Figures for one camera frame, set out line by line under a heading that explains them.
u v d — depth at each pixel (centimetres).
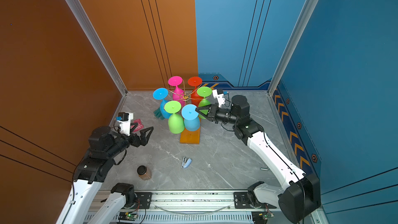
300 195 37
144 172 74
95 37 89
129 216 70
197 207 72
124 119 57
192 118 65
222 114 61
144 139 62
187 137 94
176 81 79
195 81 79
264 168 83
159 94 74
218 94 64
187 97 76
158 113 105
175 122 73
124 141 58
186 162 83
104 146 50
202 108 66
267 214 70
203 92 74
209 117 59
